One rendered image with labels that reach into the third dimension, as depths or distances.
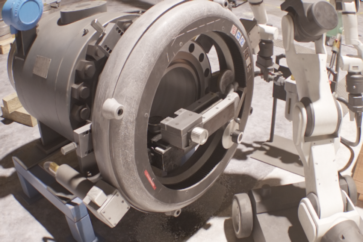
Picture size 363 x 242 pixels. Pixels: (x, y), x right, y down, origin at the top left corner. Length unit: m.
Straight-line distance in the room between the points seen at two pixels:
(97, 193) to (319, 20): 0.88
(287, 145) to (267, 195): 0.77
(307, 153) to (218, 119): 0.35
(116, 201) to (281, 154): 1.25
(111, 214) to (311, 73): 0.84
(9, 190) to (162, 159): 1.18
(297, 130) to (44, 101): 0.95
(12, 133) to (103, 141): 1.70
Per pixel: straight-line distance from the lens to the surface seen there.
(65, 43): 1.35
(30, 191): 1.88
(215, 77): 1.45
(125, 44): 0.97
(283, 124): 2.42
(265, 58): 1.82
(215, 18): 1.15
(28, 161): 1.74
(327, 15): 1.24
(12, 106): 2.70
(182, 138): 1.02
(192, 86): 1.37
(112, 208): 1.07
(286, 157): 2.08
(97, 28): 0.98
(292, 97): 1.92
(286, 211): 1.48
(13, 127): 2.70
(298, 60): 1.34
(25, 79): 1.56
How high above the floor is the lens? 1.16
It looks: 28 degrees down
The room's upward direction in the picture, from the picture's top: 1 degrees counter-clockwise
